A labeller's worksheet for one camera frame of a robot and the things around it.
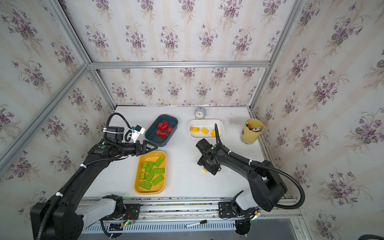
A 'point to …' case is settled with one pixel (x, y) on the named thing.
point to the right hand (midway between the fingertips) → (202, 168)
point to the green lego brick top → (159, 171)
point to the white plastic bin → (205, 128)
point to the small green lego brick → (145, 164)
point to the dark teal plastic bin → (161, 130)
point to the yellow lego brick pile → (204, 169)
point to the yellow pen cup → (252, 128)
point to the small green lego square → (142, 175)
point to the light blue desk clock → (200, 113)
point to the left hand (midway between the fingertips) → (153, 146)
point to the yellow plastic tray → (152, 156)
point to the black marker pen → (200, 222)
